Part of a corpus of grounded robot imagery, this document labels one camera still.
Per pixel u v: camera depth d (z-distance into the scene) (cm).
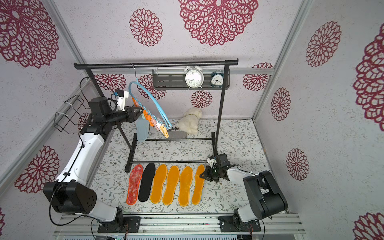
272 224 76
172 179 90
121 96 64
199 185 85
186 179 89
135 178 89
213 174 78
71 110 80
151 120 68
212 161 87
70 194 41
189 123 106
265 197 43
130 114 65
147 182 88
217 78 90
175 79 98
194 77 88
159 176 92
